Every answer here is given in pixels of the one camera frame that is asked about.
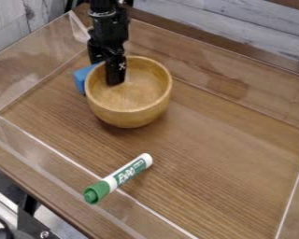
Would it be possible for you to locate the blue block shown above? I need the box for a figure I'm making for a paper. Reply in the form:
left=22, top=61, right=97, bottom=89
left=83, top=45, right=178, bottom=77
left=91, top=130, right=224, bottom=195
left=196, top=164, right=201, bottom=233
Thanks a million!
left=74, top=63, right=98, bottom=94

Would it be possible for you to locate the black metal table frame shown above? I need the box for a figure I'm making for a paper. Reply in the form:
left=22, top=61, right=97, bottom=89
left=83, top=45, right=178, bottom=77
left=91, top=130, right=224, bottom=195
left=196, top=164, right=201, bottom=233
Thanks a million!
left=0, top=171, right=62, bottom=239

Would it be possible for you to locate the green Expo marker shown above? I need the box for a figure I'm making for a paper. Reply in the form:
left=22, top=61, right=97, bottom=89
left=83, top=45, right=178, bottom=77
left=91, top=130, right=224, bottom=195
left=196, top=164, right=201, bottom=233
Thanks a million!
left=85, top=153, right=154, bottom=204

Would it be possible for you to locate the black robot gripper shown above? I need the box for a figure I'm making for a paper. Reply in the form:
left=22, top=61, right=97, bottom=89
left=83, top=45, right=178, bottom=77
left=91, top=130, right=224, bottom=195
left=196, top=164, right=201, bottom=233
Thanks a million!
left=87, top=0, right=130, bottom=86

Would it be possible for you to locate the clear acrylic tray wall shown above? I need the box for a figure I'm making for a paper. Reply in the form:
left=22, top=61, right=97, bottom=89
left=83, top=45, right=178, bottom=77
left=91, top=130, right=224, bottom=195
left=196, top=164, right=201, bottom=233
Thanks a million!
left=0, top=7, right=299, bottom=239

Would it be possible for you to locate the brown wooden bowl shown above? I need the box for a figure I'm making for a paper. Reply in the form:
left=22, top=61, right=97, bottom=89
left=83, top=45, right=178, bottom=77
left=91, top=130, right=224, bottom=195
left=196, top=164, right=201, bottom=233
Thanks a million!
left=85, top=55, right=174, bottom=128

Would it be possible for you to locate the black cable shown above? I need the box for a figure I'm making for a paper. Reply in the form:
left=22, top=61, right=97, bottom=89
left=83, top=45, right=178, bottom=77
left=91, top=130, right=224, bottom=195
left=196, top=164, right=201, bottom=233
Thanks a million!
left=0, top=216, right=12, bottom=239

